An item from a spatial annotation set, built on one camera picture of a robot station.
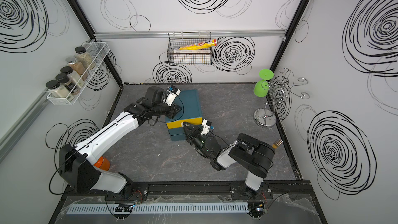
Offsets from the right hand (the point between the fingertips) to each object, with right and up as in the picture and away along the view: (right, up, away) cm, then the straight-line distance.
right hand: (183, 126), depth 75 cm
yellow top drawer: (-3, +1, +2) cm, 4 cm away
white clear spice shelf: (-54, +43, +19) cm, 72 cm away
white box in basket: (+4, +37, +12) cm, 39 cm away
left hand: (-2, +9, +4) cm, 10 cm away
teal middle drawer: (-5, -4, +8) cm, 10 cm away
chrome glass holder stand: (+49, +19, +2) cm, 53 cm away
